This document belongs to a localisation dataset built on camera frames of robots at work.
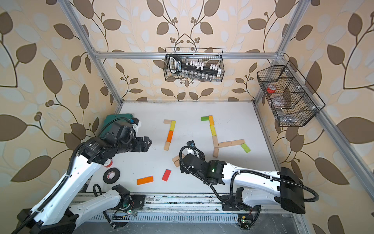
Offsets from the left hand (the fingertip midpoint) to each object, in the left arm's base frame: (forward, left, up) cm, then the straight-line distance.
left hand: (143, 140), depth 70 cm
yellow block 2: (+22, -39, -24) cm, 51 cm away
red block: (-8, -9, -26) cm, 28 cm away
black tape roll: (-9, +19, -25) cm, 33 cm away
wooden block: (+11, -7, -26) cm, 29 cm away
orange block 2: (-11, +3, -26) cm, 28 cm away
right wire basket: (+18, -75, +10) cm, 78 cm away
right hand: (-4, -21, -12) cm, 25 cm away
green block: (+33, -34, -24) cm, 53 cm away
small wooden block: (+30, -5, -25) cm, 40 cm away
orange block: (+17, -9, -24) cm, 31 cm away
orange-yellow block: (+32, -38, -24) cm, 55 cm away
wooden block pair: (+1, -14, -25) cm, 28 cm away
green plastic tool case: (+31, +36, -20) cm, 52 cm away
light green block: (+9, -59, -24) cm, 64 cm away
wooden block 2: (+13, -40, -24) cm, 48 cm away
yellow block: (+27, -10, -25) cm, 38 cm away
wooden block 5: (+6, -39, -25) cm, 47 cm away
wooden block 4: (+12, -52, -24) cm, 58 cm away
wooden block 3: (+12, -47, -25) cm, 55 cm away
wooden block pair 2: (-2, -15, -25) cm, 29 cm away
